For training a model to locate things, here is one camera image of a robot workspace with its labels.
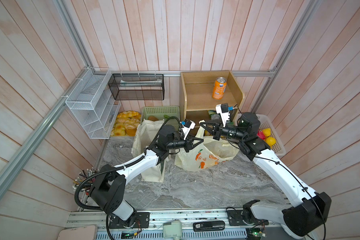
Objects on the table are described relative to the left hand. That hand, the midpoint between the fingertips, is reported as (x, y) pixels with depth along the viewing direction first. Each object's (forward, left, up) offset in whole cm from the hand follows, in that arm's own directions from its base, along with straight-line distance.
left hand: (202, 142), depth 72 cm
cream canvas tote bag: (+14, +32, -12) cm, 37 cm away
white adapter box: (-34, +14, -22) cm, 43 cm away
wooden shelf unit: (+34, -2, +6) cm, 34 cm away
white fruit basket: (+9, -52, -19) cm, 56 cm away
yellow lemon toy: (+13, -48, -18) cm, 53 cm away
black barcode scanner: (-32, -3, -22) cm, 39 cm away
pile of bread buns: (+28, +49, -18) cm, 59 cm away
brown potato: (+39, +32, -24) cm, 56 cm away
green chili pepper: (+42, +21, -25) cm, 53 cm away
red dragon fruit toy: (+19, -43, -17) cm, 50 cm away
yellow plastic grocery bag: (-2, -4, -9) cm, 9 cm away
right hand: (+3, +2, +11) cm, 11 cm away
